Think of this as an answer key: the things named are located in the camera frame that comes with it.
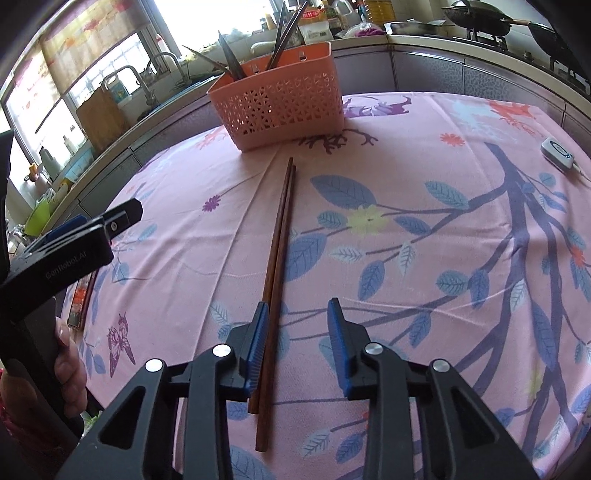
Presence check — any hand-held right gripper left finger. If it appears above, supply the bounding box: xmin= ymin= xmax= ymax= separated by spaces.
xmin=76 ymin=301 xmax=271 ymax=480

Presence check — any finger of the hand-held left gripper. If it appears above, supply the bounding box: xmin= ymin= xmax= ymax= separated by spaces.
xmin=99 ymin=198 xmax=144 ymax=241
xmin=23 ymin=214 xmax=105 ymax=256

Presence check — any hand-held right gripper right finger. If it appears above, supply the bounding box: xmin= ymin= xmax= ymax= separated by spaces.
xmin=327 ymin=298 xmax=541 ymax=480

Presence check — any brown wooden chopstick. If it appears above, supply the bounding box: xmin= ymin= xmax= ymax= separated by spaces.
xmin=182 ymin=45 xmax=228 ymax=71
xmin=271 ymin=0 xmax=311 ymax=71
xmin=255 ymin=166 xmax=297 ymax=452
xmin=247 ymin=157 xmax=294 ymax=415

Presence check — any orange plastic basket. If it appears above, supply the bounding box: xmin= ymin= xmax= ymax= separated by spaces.
xmin=206 ymin=41 xmax=345 ymax=152

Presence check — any person's left hand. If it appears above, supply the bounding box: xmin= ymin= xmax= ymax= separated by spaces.
xmin=52 ymin=318 xmax=89 ymax=419

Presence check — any green plastic bowl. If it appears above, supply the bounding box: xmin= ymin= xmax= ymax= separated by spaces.
xmin=23 ymin=199 xmax=52 ymax=236

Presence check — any red packet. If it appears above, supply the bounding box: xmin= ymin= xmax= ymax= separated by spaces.
xmin=68 ymin=271 xmax=99 ymax=329

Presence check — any pink floral tablecloth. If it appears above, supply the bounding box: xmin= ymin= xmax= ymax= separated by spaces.
xmin=65 ymin=91 xmax=591 ymax=480

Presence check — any wooden cutting board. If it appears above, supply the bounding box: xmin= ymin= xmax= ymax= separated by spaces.
xmin=76 ymin=85 xmax=130 ymax=149

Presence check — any square steel faucet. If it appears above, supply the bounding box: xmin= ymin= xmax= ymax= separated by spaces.
xmin=102 ymin=65 xmax=156 ymax=107

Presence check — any curved steel faucet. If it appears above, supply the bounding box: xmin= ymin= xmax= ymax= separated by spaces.
xmin=147 ymin=51 xmax=186 ymax=86

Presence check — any printed window shade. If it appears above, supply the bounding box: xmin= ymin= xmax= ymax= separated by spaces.
xmin=9 ymin=0 xmax=158 ymax=136

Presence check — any dark chopstick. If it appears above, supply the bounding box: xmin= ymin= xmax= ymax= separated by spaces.
xmin=268 ymin=0 xmax=289 ymax=70
xmin=217 ymin=30 xmax=248 ymax=81

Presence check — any white packet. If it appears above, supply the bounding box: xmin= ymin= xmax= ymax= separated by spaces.
xmin=298 ymin=21 xmax=334 ymax=42

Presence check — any white oval device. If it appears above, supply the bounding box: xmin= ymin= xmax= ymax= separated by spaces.
xmin=540 ymin=137 xmax=578 ymax=173

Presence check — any purple item in plastic bag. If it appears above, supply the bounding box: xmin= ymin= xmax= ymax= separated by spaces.
xmin=344 ymin=23 xmax=387 ymax=39

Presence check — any steel basin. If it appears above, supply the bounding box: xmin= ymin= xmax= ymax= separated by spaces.
xmin=383 ymin=20 xmax=451 ymax=37

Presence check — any yellow oil bottle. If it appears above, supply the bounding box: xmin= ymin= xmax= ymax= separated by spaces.
xmin=366 ymin=0 xmax=399 ymax=27

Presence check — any gas stove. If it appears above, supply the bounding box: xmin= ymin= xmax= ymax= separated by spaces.
xmin=452 ymin=27 xmax=591 ymax=94

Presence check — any black wok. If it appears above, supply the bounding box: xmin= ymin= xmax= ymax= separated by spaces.
xmin=442 ymin=0 xmax=537 ymax=38
xmin=526 ymin=21 xmax=581 ymax=68

